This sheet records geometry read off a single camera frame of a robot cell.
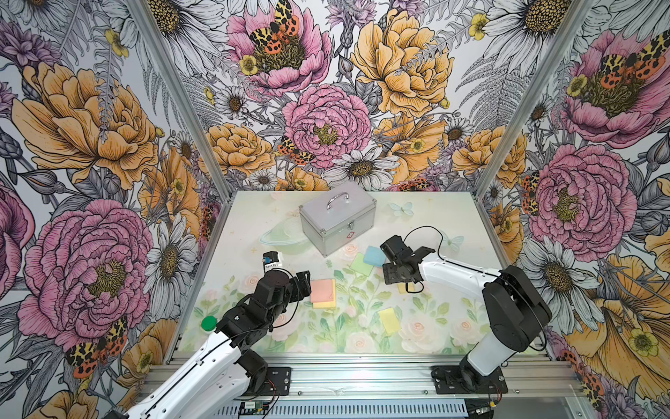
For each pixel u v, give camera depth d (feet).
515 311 1.51
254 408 2.32
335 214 3.14
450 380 2.43
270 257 2.21
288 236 3.56
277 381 2.40
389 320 2.81
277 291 1.89
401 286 2.72
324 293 2.95
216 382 1.89
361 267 3.24
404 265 2.19
